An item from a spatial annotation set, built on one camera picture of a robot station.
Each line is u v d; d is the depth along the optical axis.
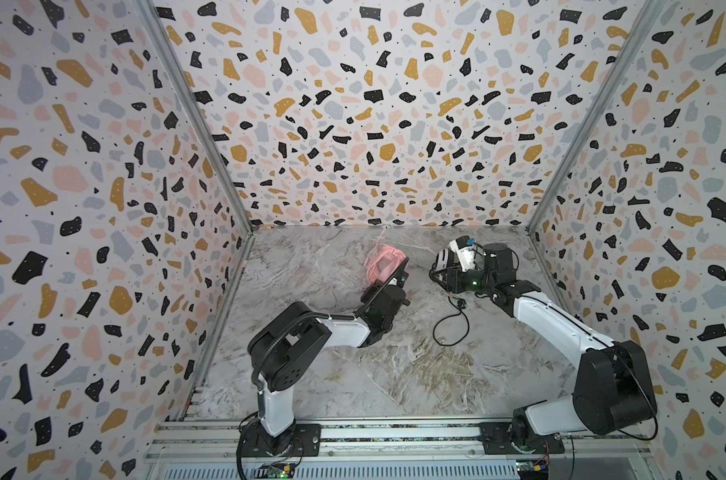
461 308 0.99
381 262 0.99
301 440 0.73
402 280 0.80
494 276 0.67
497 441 0.73
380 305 0.72
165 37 0.73
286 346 0.49
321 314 0.54
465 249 0.77
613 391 0.43
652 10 0.71
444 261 1.01
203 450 0.73
